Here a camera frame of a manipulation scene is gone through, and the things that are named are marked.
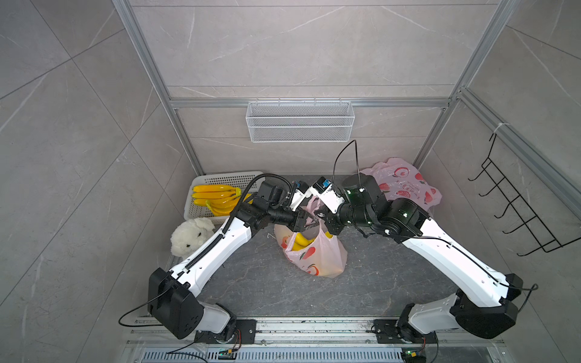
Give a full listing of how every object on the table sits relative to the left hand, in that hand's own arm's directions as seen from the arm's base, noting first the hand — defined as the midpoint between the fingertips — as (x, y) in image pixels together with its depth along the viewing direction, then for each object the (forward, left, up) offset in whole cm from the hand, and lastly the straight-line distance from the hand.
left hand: (317, 219), depth 70 cm
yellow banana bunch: (+2, +5, -19) cm, 20 cm away
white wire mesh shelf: (+51, +4, +3) cm, 51 cm away
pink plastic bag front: (-7, +1, -8) cm, 10 cm away
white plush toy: (-1, +43, -6) cm, 43 cm away
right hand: (-1, 0, +6) cm, 6 cm away
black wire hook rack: (-1, -61, +4) cm, 61 cm away
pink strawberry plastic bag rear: (+32, -44, -17) cm, 57 cm away
